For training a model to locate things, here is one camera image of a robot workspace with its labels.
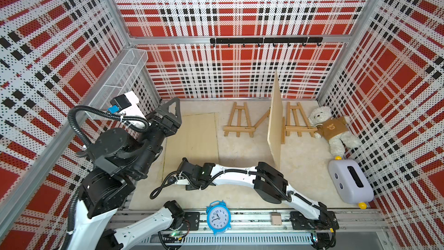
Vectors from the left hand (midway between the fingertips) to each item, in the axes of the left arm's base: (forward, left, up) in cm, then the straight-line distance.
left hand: (179, 102), depth 49 cm
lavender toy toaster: (-8, -68, -43) cm, 81 cm away
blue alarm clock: (-21, -9, -49) cm, 54 cm away
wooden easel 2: (+26, -19, -50) cm, 60 cm away
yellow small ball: (-17, -71, -46) cm, 86 cm away
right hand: (-3, +6, -50) cm, 51 cm away
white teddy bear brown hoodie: (+21, -72, -45) cm, 87 cm away
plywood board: (+18, +7, -51) cm, 54 cm away
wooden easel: (+28, -56, -53) cm, 82 cm away
